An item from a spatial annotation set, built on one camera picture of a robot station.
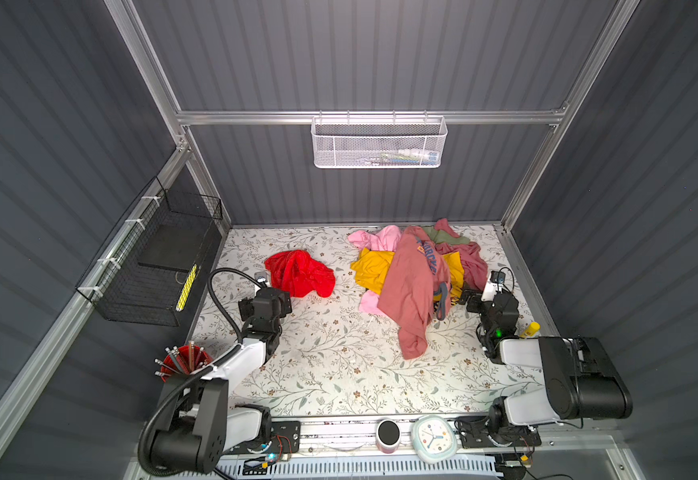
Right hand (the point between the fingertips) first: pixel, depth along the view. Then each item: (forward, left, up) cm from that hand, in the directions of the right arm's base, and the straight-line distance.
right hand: (486, 285), depth 90 cm
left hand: (-4, +68, +1) cm, 68 cm away
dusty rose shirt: (0, +22, -1) cm, 22 cm away
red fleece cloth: (+8, +61, -4) cm, 61 cm away
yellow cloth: (+10, +34, -5) cm, 36 cm away
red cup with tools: (-25, +83, +4) cm, 87 cm away
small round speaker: (-39, +32, -4) cm, 51 cm away
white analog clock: (-39, +21, -6) cm, 45 cm away
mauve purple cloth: (+13, -1, -5) cm, 14 cm away
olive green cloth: (+28, +8, -9) cm, 30 cm away
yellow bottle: (-14, -9, -2) cm, 17 cm away
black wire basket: (-8, +91, +20) cm, 93 cm away
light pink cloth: (+22, +29, -3) cm, 37 cm away
